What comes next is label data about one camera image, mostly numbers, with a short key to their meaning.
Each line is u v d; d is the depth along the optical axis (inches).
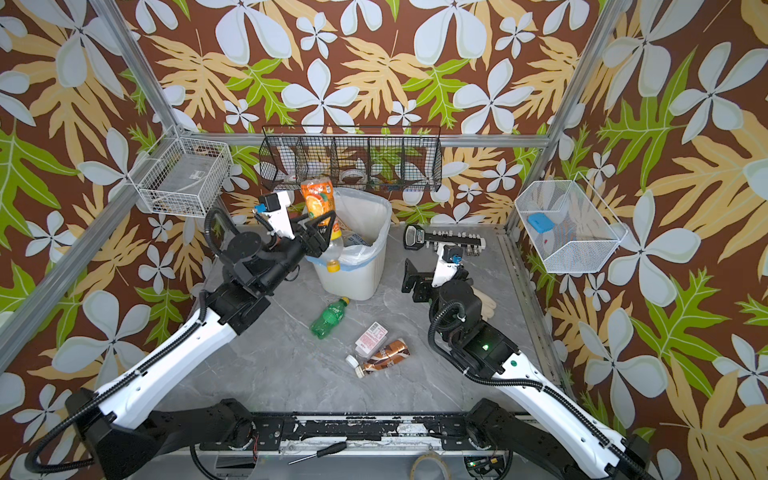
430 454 28.3
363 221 37.8
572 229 32.8
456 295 18.9
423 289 23.6
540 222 34.0
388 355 32.3
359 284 35.9
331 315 36.8
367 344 33.5
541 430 21.4
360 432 29.5
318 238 22.1
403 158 39.0
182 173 33.4
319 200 22.8
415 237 45.3
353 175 38.9
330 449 28.3
